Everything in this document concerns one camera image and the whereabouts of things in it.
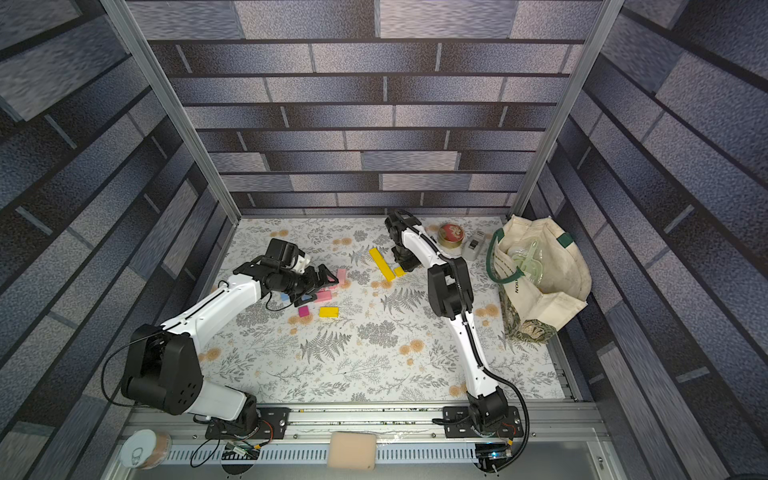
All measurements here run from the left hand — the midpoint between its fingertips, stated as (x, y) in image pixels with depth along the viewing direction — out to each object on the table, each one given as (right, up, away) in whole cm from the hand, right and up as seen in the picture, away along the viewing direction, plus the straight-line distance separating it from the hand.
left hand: (330, 285), depth 84 cm
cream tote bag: (+68, +2, +12) cm, 69 cm away
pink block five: (-5, -5, +12) cm, 14 cm away
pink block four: (+1, +2, +18) cm, 18 cm away
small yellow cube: (+21, +2, +18) cm, 27 cm away
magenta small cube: (-10, -10, +8) cm, 16 cm away
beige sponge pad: (+8, -39, -13) cm, 42 cm away
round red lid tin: (+40, +15, +26) cm, 50 cm away
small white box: (+48, +11, +22) cm, 54 cm away
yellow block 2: (+17, +1, +19) cm, 25 cm away
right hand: (+22, +5, +22) cm, 32 cm away
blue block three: (-11, -2, -7) cm, 13 cm away
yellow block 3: (-2, -10, +10) cm, 14 cm away
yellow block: (+14, +6, +22) cm, 27 cm away
